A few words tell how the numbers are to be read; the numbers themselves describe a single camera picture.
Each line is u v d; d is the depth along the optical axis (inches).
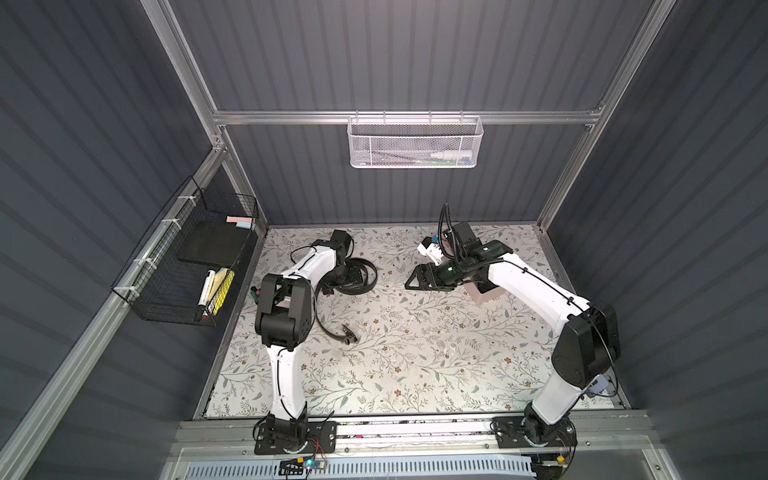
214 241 30.6
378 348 35.0
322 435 29.2
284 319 21.8
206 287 27.3
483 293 36.7
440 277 28.6
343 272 33.5
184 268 28.6
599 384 30.8
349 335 35.2
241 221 33.3
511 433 29.0
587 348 17.6
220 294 27.2
